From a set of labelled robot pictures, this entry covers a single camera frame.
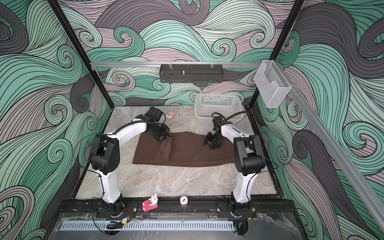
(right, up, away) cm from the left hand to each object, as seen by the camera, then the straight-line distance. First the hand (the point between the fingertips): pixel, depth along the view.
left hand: (173, 134), depth 91 cm
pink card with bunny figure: (-9, -32, -20) cm, 39 cm away
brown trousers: (+6, -11, +8) cm, 14 cm away
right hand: (+20, -7, +3) cm, 22 cm away
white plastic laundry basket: (+24, +22, +31) cm, 45 cm away
